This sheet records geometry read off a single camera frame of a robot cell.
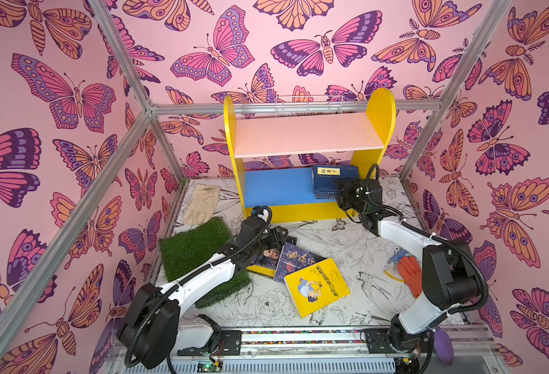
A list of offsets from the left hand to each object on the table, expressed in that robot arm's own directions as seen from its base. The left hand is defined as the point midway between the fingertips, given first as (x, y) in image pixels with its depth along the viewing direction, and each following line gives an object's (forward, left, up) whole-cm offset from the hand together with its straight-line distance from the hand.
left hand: (284, 230), depth 82 cm
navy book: (+23, -17, +3) cm, 28 cm away
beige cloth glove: (+24, +39, -16) cm, 48 cm away
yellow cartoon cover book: (-16, -11, -13) cm, 23 cm away
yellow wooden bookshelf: (+18, -2, 0) cm, 18 cm away
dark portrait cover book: (-6, +7, -12) cm, 15 cm away
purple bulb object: (-33, -49, -14) cm, 60 cm away
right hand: (+18, -19, +7) cm, 27 cm away
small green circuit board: (-38, +24, -18) cm, 49 cm away
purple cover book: (-6, -3, -10) cm, 12 cm away
